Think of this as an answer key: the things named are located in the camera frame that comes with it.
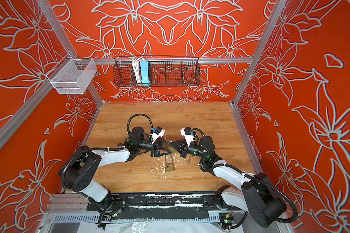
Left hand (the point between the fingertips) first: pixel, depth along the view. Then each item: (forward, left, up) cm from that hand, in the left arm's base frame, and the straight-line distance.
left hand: (170, 150), depth 73 cm
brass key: (+2, -10, -17) cm, 20 cm away
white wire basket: (+41, +68, +15) cm, 81 cm away
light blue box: (+44, +19, +17) cm, 51 cm away
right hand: (+2, +1, +2) cm, 3 cm away
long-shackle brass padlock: (-3, +1, -16) cm, 16 cm away
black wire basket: (+53, +8, +13) cm, 55 cm away
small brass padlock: (0, -1, +1) cm, 1 cm away
